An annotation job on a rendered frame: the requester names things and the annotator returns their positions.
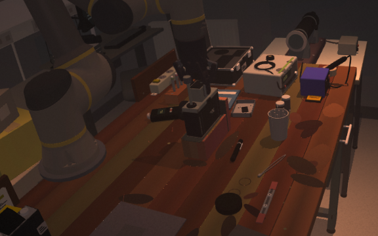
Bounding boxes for blue notebook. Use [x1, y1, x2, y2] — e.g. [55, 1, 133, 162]
[217, 88, 241, 109]

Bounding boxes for black soldering iron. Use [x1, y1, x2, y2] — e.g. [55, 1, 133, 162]
[325, 55, 348, 71]

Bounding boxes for white cup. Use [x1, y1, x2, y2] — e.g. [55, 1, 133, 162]
[267, 108, 290, 142]

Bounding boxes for grey shelf unit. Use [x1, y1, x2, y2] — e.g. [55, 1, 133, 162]
[0, 0, 78, 94]

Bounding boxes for black coiled cable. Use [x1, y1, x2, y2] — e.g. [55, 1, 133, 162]
[253, 61, 277, 75]

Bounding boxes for silver tweezers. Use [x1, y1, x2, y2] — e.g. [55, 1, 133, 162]
[257, 153, 287, 179]

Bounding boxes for black open equipment case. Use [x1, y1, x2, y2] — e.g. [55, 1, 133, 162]
[205, 45, 255, 87]

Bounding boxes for grey camera lever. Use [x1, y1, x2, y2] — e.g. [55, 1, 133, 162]
[182, 75, 196, 106]

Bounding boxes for black cylindrical lens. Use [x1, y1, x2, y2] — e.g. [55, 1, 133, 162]
[146, 106, 186, 124]

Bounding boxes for white power strip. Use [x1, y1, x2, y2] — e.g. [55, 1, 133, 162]
[148, 66, 179, 94]

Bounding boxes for brown wooden back board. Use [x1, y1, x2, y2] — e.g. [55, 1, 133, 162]
[130, 49, 179, 102]

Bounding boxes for white drawer handle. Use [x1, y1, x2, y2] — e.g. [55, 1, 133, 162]
[339, 123, 354, 146]

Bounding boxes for black tube on stand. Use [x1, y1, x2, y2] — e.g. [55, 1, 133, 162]
[285, 11, 322, 60]

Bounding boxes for grey work mat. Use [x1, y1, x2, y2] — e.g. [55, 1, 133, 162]
[88, 200, 188, 236]

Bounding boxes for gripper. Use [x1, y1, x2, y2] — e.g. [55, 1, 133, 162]
[171, 22, 218, 96]

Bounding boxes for black and yellow box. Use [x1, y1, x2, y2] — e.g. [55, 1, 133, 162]
[0, 205, 53, 236]

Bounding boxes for brown wooden tool block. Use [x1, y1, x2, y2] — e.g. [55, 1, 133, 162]
[161, 89, 187, 105]

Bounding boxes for black pen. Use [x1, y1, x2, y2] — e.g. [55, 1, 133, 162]
[229, 138, 245, 163]

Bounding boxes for white instrument box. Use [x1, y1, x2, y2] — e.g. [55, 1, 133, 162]
[242, 53, 299, 98]

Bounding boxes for purple soldering station box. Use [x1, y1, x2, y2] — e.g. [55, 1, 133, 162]
[299, 66, 331, 98]

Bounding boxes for brown wooden cradle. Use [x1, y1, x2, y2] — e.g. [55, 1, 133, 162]
[180, 113, 231, 162]

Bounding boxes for black lens cap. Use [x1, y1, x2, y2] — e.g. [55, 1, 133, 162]
[214, 191, 243, 216]

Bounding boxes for grey small box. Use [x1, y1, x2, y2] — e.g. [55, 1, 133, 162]
[337, 35, 360, 56]

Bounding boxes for grey parts tray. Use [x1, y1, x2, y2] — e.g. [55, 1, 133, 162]
[230, 98, 257, 119]

